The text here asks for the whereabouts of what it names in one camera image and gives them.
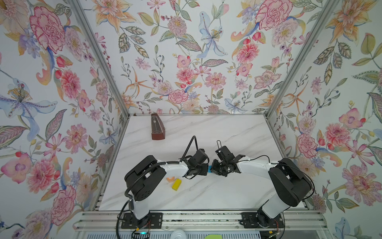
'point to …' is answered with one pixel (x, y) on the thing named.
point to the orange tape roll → (170, 179)
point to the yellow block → (176, 184)
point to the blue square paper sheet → (209, 167)
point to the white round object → (178, 234)
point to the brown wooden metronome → (158, 132)
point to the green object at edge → (213, 236)
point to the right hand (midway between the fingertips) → (209, 169)
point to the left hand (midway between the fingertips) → (208, 171)
